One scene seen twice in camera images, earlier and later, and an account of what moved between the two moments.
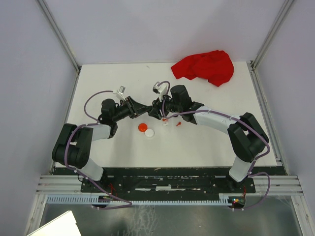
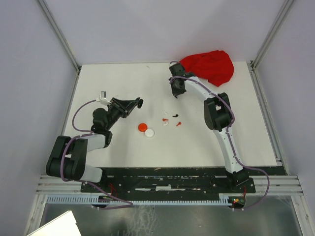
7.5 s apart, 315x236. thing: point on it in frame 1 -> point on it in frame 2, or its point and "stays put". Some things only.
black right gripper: [157, 105] -> [175, 92]
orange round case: [142, 127] stays put
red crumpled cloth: [216, 66] stays put
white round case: [149, 132] stays put
